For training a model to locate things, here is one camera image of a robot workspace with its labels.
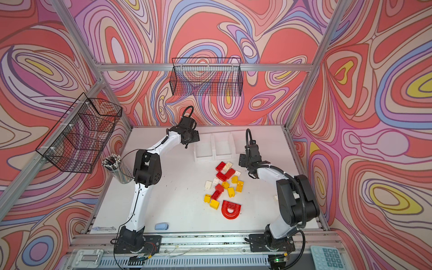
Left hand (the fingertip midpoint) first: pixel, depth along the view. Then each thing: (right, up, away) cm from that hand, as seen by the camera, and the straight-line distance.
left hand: (197, 135), depth 106 cm
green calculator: (+59, -53, -37) cm, 87 cm away
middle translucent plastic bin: (+17, -8, +5) cm, 19 cm away
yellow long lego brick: (+25, -28, -15) cm, 41 cm away
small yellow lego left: (+8, -33, -20) cm, 40 cm away
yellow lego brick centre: (+21, -31, -18) cm, 41 cm away
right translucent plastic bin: (+26, -4, -2) cm, 26 cm away
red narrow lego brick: (+14, -30, -18) cm, 37 cm away
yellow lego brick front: (+12, -35, -23) cm, 44 cm away
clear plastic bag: (-38, -45, -28) cm, 65 cm away
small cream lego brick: (+12, -26, -13) cm, 31 cm away
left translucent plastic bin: (+5, -9, +1) cm, 10 cm away
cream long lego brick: (+19, -19, -8) cm, 28 cm away
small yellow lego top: (+23, -25, -13) cm, 36 cm away
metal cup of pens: (-37, -14, -25) cm, 47 cm away
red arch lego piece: (+20, -39, -23) cm, 49 cm away
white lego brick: (+8, -27, -15) cm, 32 cm away
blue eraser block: (-13, -44, -27) cm, 54 cm away
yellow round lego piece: (+18, -27, -15) cm, 36 cm away
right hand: (+32, -15, -10) cm, 36 cm away
